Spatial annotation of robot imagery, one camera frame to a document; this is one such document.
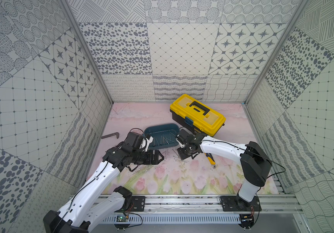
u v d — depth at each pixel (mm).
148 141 688
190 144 640
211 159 885
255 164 457
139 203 732
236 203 660
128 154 516
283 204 766
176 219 701
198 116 907
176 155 780
